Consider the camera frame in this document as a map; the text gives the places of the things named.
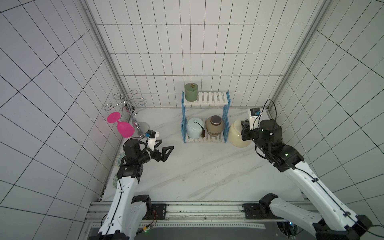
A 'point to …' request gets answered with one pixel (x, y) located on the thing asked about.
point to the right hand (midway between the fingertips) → (237, 121)
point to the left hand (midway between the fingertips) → (165, 146)
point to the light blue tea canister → (194, 130)
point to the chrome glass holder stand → (126, 102)
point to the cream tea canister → (235, 137)
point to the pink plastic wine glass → (125, 129)
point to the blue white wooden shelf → (207, 98)
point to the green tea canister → (191, 91)
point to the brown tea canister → (214, 125)
